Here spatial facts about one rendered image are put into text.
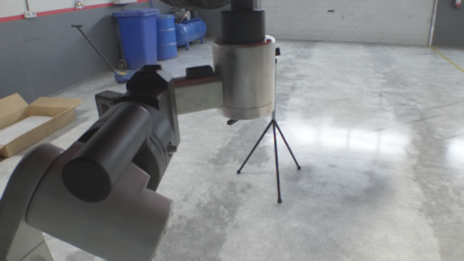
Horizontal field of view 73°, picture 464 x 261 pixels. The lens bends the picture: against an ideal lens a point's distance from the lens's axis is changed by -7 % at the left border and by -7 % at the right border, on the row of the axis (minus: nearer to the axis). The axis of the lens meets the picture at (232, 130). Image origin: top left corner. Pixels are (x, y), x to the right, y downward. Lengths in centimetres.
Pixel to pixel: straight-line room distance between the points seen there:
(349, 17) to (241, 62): 860
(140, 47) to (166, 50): 95
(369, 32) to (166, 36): 495
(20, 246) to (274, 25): 904
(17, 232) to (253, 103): 34
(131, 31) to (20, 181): 604
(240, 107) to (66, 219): 31
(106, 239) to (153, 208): 4
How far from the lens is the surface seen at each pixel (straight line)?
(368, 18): 907
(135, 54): 635
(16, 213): 28
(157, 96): 38
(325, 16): 905
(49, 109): 452
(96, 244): 27
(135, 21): 619
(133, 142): 26
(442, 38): 936
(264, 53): 48
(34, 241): 33
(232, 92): 49
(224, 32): 49
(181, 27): 782
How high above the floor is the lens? 138
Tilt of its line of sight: 24 degrees down
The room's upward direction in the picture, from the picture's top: 2 degrees counter-clockwise
